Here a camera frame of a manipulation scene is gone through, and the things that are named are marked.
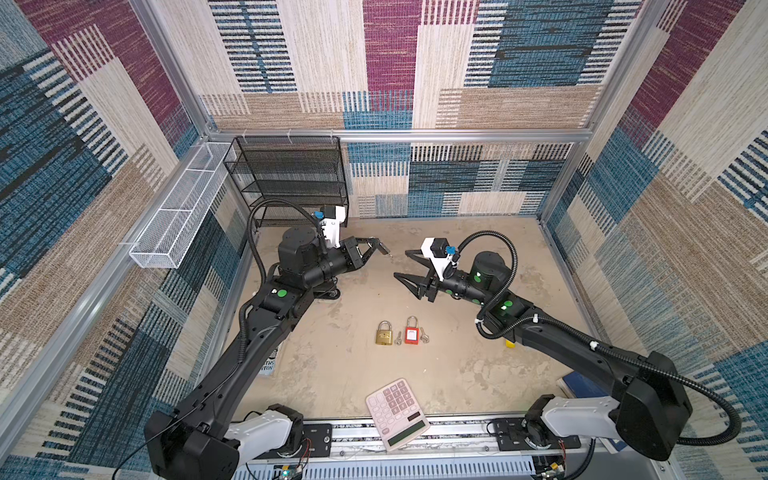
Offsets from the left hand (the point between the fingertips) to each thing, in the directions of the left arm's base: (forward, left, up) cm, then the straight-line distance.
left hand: (381, 238), depth 66 cm
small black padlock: (0, 0, -3) cm, 3 cm away
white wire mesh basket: (+17, +65, -20) cm, 70 cm away
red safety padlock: (-6, -9, -35) cm, 37 cm away
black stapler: (+8, +17, -36) cm, 40 cm away
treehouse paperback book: (-16, +31, -35) cm, 49 cm away
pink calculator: (-27, -3, -36) cm, 45 cm away
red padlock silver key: (-7, -12, -37) cm, 39 cm away
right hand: (-3, -5, -7) cm, 9 cm away
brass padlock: (-6, 0, -36) cm, 36 cm away
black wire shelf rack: (+45, +34, -18) cm, 59 cm away
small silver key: (-7, -5, -37) cm, 38 cm away
